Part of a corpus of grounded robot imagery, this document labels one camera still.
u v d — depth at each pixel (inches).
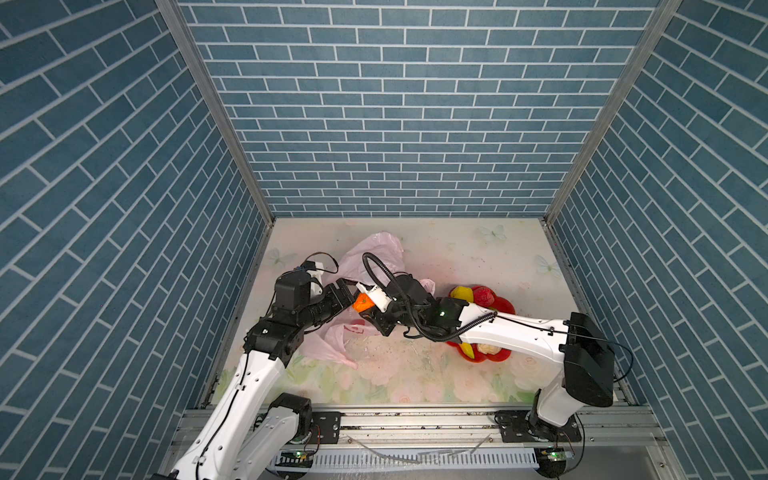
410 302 22.1
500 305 36.3
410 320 22.4
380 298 25.3
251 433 19.6
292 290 21.3
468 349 32.4
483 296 35.8
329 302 25.7
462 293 35.6
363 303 28.0
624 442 29.4
